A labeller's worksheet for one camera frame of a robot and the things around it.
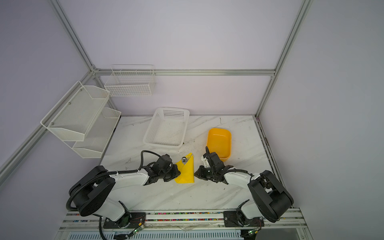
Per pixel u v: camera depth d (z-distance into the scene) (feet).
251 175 1.66
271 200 1.42
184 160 3.07
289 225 2.41
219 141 3.34
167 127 3.72
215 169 2.30
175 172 2.62
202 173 2.55
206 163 2.68
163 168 2.35
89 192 1.45
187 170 2.98
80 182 1.51
